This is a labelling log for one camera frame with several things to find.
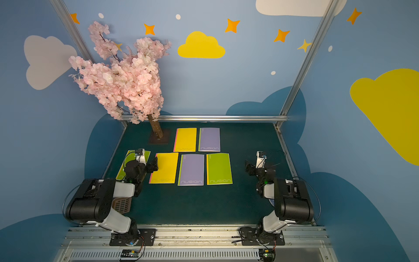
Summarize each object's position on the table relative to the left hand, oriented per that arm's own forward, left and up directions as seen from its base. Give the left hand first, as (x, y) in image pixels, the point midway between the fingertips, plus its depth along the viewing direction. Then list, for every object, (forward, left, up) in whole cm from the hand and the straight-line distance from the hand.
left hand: (148, 156), depth 94 cm
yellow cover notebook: (+20, -19, -9) cm, 29 cm away
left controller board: (-46, -2, -9) cm, 47 cm away
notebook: (+20, -35, -9) cm, 42 cm away
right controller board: (-45, -64, -10) cm, 79 cm away
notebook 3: (-4, -25, -8) cm, 27 cm away
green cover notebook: (+5, +15, -8) cm, 18 cm away
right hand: (+1, -63, -1) cm, 63 cm away
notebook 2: (-7, -10, -8) cm, 15 cm away
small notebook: (-4, -42, -8) cm, 43 cm away
